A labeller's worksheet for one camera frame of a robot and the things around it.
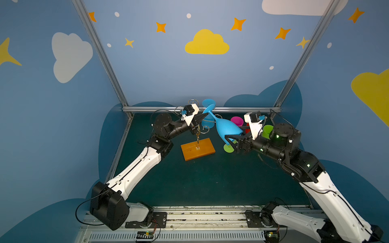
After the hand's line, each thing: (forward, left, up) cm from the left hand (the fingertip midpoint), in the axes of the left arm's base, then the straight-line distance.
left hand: (204, 109), depth 64 cm
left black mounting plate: (-35, +21, -44) cm, 60 cm away
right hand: (-10, -12, -2) cm, 16 cm away
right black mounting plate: (-35, -26, -43) cm, 61 cm away
